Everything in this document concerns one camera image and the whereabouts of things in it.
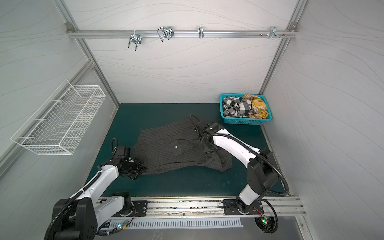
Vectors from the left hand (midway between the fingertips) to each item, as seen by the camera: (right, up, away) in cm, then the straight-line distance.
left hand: (150, 164), depth 86 cm
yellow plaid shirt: (+72, +33, +18) cm, 82 cm away
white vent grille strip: (-11, -24, -16) cm, 31 cm away
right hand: (+38, +12, -1) cm, 40 cm away
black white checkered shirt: (+57, +35, +22) cm, 70 cm away
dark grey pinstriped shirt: (+14, +10, +10) cm, 20 cm away
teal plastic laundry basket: (+57, +25, +18) cm, 65 cm away
